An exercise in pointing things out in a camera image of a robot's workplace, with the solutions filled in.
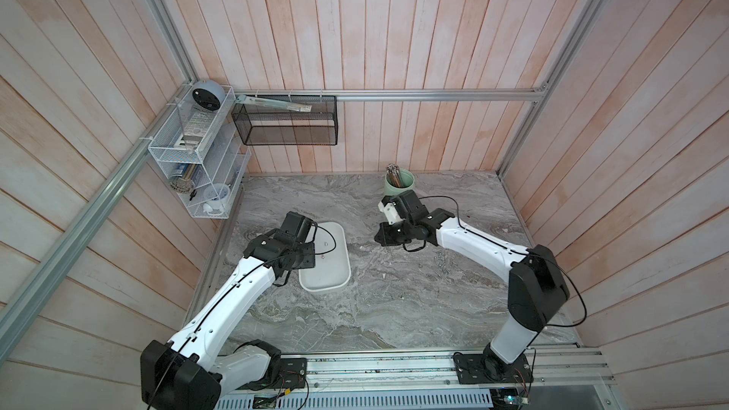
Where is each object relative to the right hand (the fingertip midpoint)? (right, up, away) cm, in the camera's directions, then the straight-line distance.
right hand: (375, 236), depth 87 cm
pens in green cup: (+7, +20, +11) cm, 24 cm away
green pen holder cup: (+13, +18, +14) cm, 26 cm away
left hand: (-22, -6, -8) cm, 24 cm away
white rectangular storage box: (-14, -10, +4) cm, 18 cm away
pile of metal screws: (+24, -10, +8) cm, 27 cm away
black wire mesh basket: (-39, +40, +19) cm, 59 cm away
